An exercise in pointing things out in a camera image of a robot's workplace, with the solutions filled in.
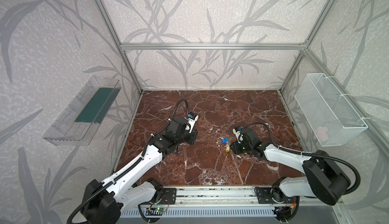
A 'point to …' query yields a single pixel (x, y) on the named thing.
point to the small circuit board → (160, 209)
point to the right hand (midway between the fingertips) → (232, 141)
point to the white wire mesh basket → (332, 119)
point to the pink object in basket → (322, 132)
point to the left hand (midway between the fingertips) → (199, 126)
